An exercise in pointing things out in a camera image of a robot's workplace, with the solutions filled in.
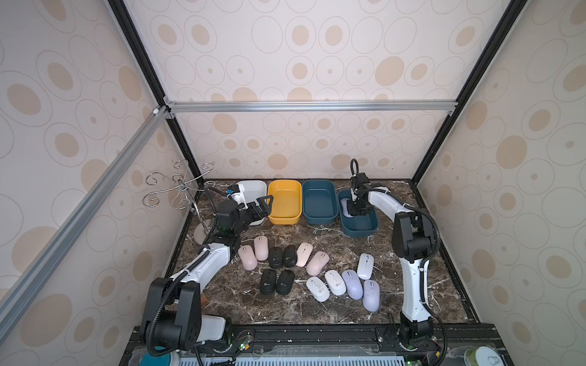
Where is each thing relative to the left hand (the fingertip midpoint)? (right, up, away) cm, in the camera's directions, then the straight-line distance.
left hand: (272, 198), depth 82 cm
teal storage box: (+20, -1, +26) cm, 33 cm away
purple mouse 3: (+29, -4, +15) cm, 33 cm away
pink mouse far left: (-11, -24, +8) cm, 28 cm away
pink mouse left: (-6, -19, +12) cm, 23 cm away
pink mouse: (+11, -22, +9) cm, 26 cm away
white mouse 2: (+23, -31, +2) cm, 39 cm away
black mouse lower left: (-2, -31, +3) cm, 31 cm away
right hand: (+40, -6, +23) cm, 46 cm away
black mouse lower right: (+4, -31, +3) cm, 31 cm away
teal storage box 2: (+37, -12, +22) cm, 45 cm away
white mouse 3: (+35, -26, +6) cm, 44 cm away
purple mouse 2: (+35, -36, -1) cm, 50 cm away
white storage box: (-15, +5, +39) cm, 42 cm away
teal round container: (-36, -50, -13) cm, 63 cm away
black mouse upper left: (0, -23, +8) cm, 24 cm away
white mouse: (+16, -33, +1) cm, 37 cm away
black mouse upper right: (+6, -23, +7) cm, 25 cm away
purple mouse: (+30, -32, +1) cm, 44 cm away
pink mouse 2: (+16, -25, +6) cm, 31 cm away
